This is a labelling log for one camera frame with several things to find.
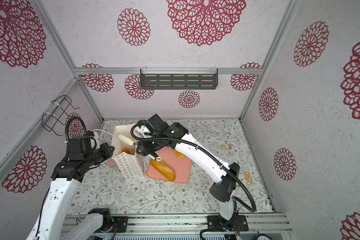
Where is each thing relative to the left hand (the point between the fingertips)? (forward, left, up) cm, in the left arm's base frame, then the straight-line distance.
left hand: (115, 150), depth 74 cm
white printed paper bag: (-4, -7, -10) cm, 13 cm away
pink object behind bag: (-6, +1, -2) cm, 6 cm away
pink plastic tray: (+3, -34, -26) cm, 43 cm away
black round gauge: (-35, -69, -21) cm, 80 cm away
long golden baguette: (0, -22, -20) cm, 30 cm away
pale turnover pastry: (+8, 0, -12) cm, 15 cm away
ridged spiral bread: (+10, -32, -22) cm, 40 cm away
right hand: (-2, -14, +6) cm, 15 cm away
